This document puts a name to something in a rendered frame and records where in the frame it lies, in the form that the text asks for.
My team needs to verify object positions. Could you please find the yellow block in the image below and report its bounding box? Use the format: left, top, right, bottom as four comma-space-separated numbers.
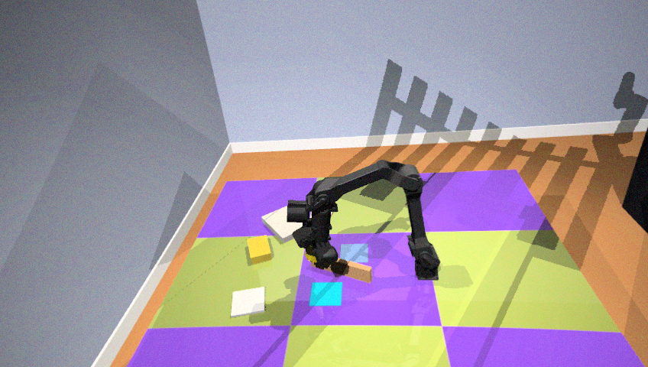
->
247, 235, 272, 264

